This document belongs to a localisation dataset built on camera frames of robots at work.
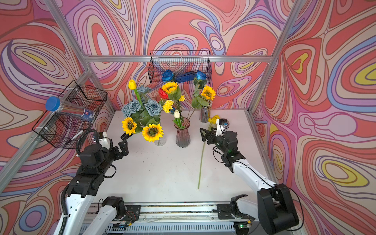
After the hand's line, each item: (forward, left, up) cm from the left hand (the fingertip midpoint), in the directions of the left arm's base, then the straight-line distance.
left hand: (120, 143), depth 71 cm
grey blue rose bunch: (+12, -12, +10) cm, 20 cm away
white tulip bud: (+14, -28, +5) cm, 32 cm away
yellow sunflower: (+7, -4, +5) cm, 10 cm away
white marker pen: (+3, +24, +1) cm, 24 cm away
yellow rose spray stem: (+33, -51, -19) cm, 64 cm away
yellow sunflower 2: (0, -18, +9) cm, 20 cm away
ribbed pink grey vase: (+19, -30, -23) cm, 43 cm away
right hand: (+11, -44, -5) cm, 45 cm away
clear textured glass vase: (+15, -15, -22) cm, 31 cm away
